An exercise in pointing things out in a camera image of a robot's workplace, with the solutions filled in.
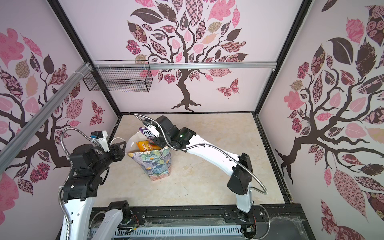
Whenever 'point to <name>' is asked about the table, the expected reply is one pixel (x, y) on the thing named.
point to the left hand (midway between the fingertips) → (123, 146)
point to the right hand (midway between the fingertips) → (157, 130)
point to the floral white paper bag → (156, 164)
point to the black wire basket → (119, 80)
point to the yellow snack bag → (144, 145)
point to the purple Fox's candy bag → (146, 132)
